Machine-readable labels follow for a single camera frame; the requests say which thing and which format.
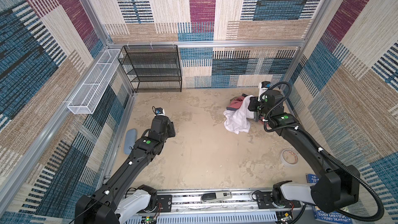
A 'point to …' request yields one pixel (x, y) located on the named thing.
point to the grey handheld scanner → (208, 197)
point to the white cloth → (239, 121)
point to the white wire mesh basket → (87, 99)
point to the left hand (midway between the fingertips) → (169, 122)
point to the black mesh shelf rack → (152, 68)
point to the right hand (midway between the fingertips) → (251, 99)
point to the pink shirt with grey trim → (236, 102)
